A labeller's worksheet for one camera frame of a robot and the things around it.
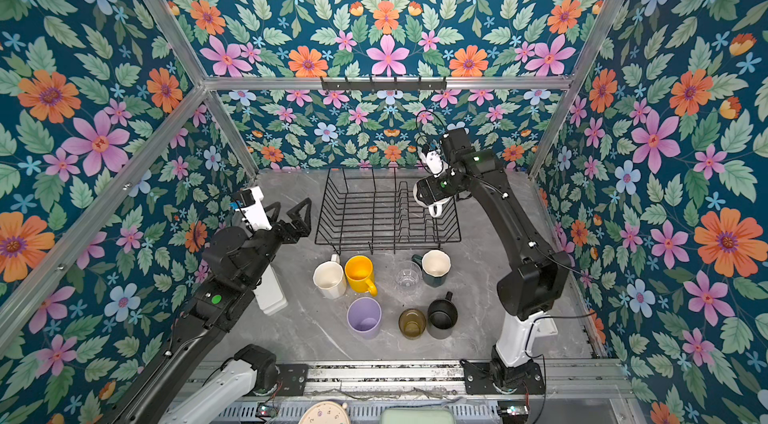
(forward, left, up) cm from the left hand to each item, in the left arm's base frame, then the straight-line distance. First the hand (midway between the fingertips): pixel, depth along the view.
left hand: (297, 195), depth 65 cm
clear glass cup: (-5, -24, -36) cm, 44 cm away
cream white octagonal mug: (-6, -1, -32) cm, 32 cm away
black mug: (-17, -33, -37) cm, 52 cm away
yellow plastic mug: (-3, -9, -35) cm, 36 cm away
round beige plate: (-37, -3, -34) cm, 50 cm away
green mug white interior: (-4, -33, -32) cm, 46 cm away
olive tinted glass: (-18, -25, -36) cm, 47 cm away
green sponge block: (-40, -24, -33) cm, 57 cm away
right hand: (+10, -32, -11) cm, 36 cm away
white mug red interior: (+4, -32, -12) cm, 34 cm away
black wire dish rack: (+22, -13, -36) cm, 44 cm away
